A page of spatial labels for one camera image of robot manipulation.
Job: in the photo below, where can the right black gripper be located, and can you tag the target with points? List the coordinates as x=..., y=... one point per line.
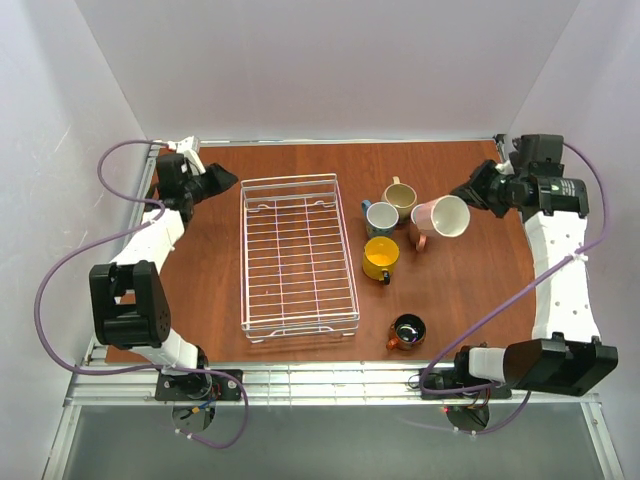
x=488, y=188

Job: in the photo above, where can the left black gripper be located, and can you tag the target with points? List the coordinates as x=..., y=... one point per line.
x=208, y=181

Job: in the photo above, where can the pale pink faceted mug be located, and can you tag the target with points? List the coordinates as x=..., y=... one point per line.
x=447, y=216

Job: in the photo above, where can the salmon pink floral mug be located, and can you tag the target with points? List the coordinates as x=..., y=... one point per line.
x=417, y=237

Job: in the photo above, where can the blue floral mug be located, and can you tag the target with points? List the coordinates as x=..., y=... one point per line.
x=381, y=218

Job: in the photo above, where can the yellow mug black handle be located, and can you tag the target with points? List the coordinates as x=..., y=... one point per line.
x=380, y=256

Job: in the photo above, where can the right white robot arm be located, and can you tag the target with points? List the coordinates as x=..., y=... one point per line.
x=565, y=354

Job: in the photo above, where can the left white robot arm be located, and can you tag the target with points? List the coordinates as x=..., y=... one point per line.
x=130, y=308

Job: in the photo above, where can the beige ceramic mug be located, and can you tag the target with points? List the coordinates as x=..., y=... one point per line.
x=400, y=195

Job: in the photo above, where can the dark glossy orange mug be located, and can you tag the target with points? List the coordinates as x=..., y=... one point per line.
x=406, y=332

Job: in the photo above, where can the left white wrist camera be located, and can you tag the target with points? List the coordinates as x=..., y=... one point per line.
x=189, y=148

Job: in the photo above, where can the white wire dish rack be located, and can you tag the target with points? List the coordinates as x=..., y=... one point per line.
x=297, y=275

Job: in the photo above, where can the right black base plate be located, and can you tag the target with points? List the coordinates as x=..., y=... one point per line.
x=439, y=380

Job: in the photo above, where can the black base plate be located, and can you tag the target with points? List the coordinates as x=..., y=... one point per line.
x=199, y=387
x=439, y=380

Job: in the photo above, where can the aluminium front rail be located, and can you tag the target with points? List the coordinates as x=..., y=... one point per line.
x=271, y=384

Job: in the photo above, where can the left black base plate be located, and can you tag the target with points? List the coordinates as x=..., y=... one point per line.
x=199, y=387

